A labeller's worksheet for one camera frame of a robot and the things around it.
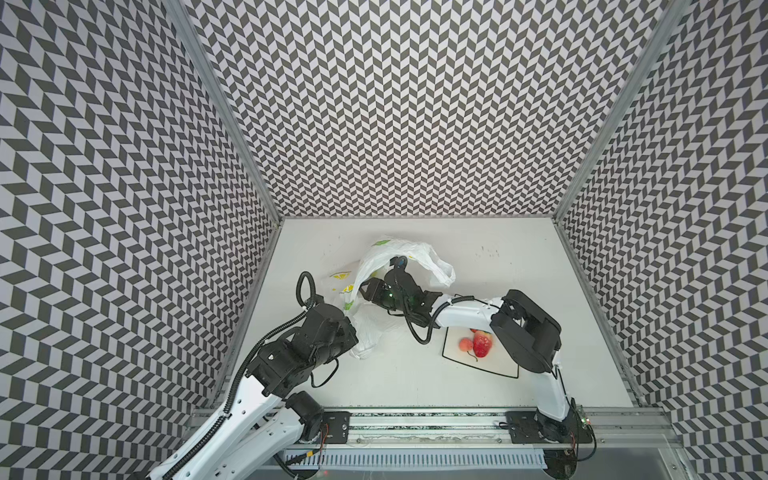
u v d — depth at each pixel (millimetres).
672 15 669
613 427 755
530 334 520
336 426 732
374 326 806
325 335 550
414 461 692
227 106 889
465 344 829
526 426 733
